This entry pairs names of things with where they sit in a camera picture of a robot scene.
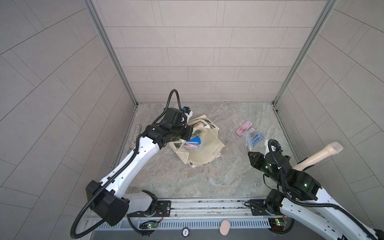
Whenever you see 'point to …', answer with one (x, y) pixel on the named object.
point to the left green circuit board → (149, 224)
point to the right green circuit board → (277, 224)
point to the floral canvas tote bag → (211, 147)
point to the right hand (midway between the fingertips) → (245, 155)
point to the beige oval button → (224, 227)
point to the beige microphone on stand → (333, 148)
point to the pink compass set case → (244, 128)
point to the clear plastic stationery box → (248, 141)
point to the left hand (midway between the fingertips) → (194, 129)
